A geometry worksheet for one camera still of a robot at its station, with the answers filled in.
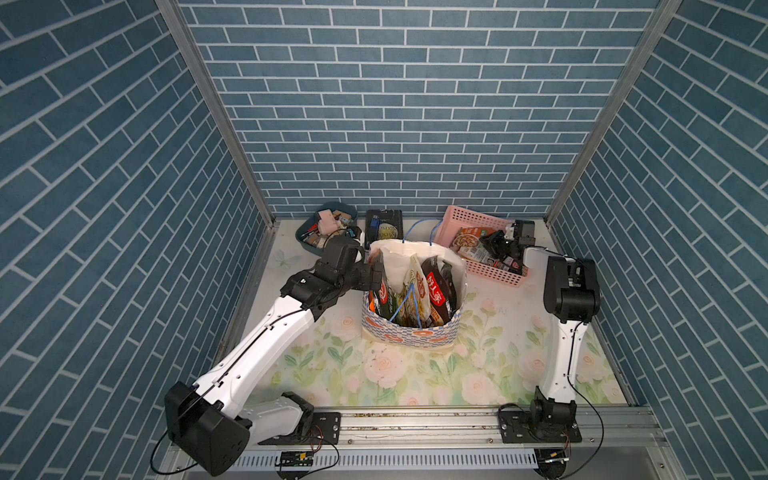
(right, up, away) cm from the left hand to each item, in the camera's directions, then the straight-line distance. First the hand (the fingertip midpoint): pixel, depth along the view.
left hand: (374, 267), depth 77 cm
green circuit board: (-18, -46, -5) cm, 50 cm away
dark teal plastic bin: (-26, +11, +35) cm, 45 cm away
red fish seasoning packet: (-1, +2, +6) cm, 7 cm away
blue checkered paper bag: (+2, -13, -8) cm, 15 cm away
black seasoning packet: (+16, -5, -2) cm, 17 cm away
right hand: (+38, +8, +32) cm, 50 cm away
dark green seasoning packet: (+19, -2, -3) cm, 19 cm away
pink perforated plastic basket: (+29, +16, +43) cm, 54 cm away
